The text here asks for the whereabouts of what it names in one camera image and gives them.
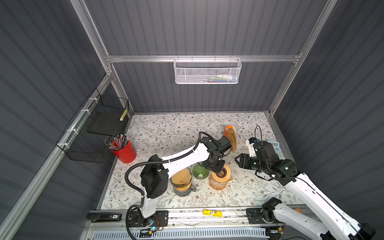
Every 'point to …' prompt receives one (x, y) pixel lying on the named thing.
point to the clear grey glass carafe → (185, 193)
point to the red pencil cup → (122, 147)
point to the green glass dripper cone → (200, 172)
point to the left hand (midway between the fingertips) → (218, 171)
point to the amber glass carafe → (218, 185)
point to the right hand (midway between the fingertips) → (239, 160)
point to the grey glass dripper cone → (182, 185)
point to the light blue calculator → (277, 148)
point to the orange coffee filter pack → (230, 132)
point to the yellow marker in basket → (124, 113)
